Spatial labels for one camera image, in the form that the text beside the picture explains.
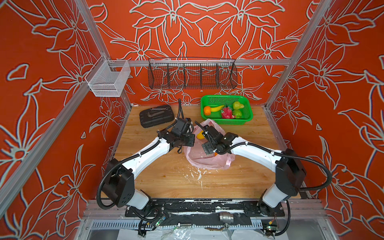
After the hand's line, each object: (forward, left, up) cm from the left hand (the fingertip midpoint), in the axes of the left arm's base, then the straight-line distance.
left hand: (193, 137), depth 82 cm
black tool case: (+21, +31, -8) cm, 38 cm away
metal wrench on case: (+22, +33, -7) cm, 40 cm away
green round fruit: (+29, -31, -9) cm, 44 cm away
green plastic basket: (+46, -17, -13) cm, 50 cm away
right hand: (0, -9, -5) cm, 11 cm away
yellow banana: (+36, -17, -12) cm, 41 cm away
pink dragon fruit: (+27, -23, -7) cm, 36 cm away
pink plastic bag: (-3, -2, -15) cm, 16 cm away
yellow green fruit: (+36, -32, -8) cm, 49 cm away
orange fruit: (+31, -9, -10) cm, 34 cm away
